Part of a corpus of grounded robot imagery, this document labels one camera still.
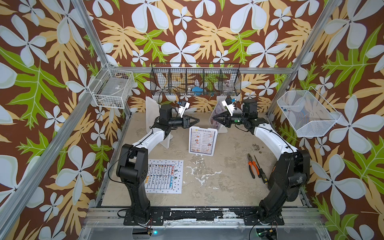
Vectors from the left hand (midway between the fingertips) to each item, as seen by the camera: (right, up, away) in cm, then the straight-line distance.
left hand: (198, 118), depth 82 cm
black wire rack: (-1, +27, +15) cm, 31 cm away
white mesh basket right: (+62, +4, +5) cm, 63 cm away
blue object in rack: (0, +19, +11) cm, 22 cm away
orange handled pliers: (+33, -27, +11) cm, 44 cm away
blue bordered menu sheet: (+2, -13, +7) cm, 15 cm away
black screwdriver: (+36, -32, +2) cm, 48 cm away
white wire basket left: (-51, +18, +3) cm, 54 cm away
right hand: (+9, +1, -1) cm, 9 cm away
